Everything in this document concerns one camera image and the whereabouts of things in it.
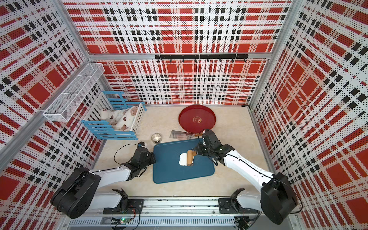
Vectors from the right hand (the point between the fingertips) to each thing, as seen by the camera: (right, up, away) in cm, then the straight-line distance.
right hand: (199, 149), depth 83 cm
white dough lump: (-10, -9, +5) cm, 14 cm away
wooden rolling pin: (-5, -5, +6) cm, 10 cm away
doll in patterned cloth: (-57, +18, +21) cm, 64 cm away
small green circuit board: (-38, -32, -14) cm, 52 cm away
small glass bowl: (-31, +4, +17) cm, 35 cm away
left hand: (-28, -5, +10) cm, 30 cm away
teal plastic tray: (-21, -7, +7) cm, 24 cm away
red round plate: (-1, +18, +28) cm, 33 cm away
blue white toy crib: (-67, +10, +15) cm, 70 cm away
